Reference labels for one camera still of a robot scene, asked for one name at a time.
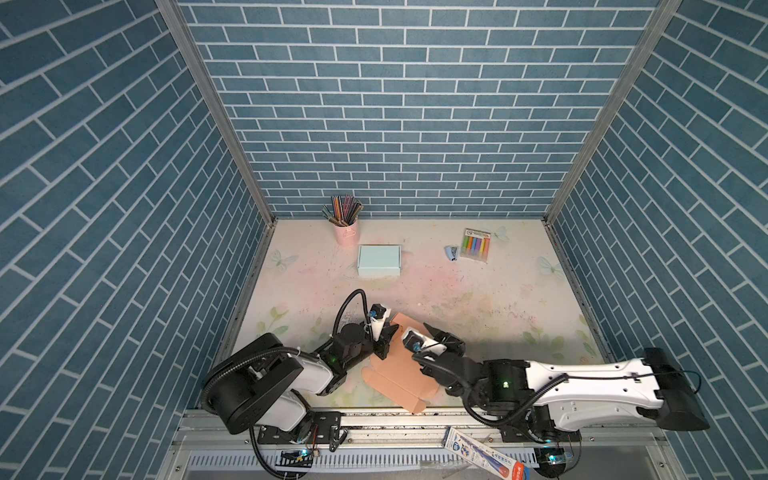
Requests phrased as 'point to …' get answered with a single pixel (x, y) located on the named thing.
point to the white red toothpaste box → (513, 469)
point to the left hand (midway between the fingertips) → (397, 327)
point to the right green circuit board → (551, 461)
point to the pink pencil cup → (347, 236)
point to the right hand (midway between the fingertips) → (419, 328)
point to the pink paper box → (400, 378)
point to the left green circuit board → (298, 458)
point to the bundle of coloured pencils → (343, 211)
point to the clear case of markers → (475, 244)
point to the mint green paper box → (379, 259)
